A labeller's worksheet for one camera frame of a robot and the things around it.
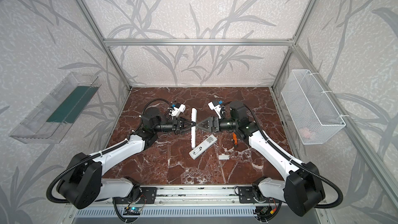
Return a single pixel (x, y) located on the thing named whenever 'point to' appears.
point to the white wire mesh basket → (314, 118)
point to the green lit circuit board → (132, 211)
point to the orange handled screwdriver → (235, 138)
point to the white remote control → (194, 153)
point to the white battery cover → (224, 157)
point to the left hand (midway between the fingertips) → (194, 125)
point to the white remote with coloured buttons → (193, 118)
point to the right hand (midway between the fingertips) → (201, 122)
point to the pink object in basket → (306, 132)
